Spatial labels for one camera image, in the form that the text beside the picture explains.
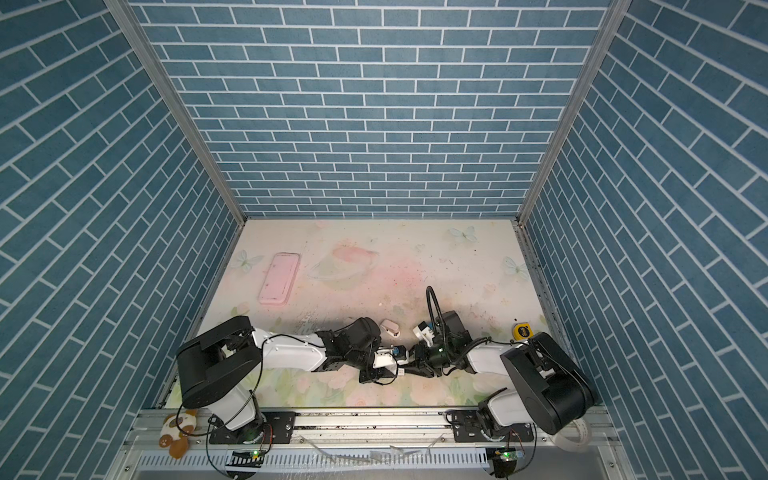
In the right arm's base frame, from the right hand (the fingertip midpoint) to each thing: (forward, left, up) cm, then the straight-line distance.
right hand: (399, 365), depth 81 cm
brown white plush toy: (-20, +52, +2) cm, 55 cm away
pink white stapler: (+11, +3, +1) cm, 11 cm away
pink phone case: (+26, +44, -1) cm, 51 cm away
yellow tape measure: (+13, -36, -1) cm, 39 cm away
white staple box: (-2, -2, +8) cm, 9 cm away
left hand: (0, +2, -3) cm, 4 cm away
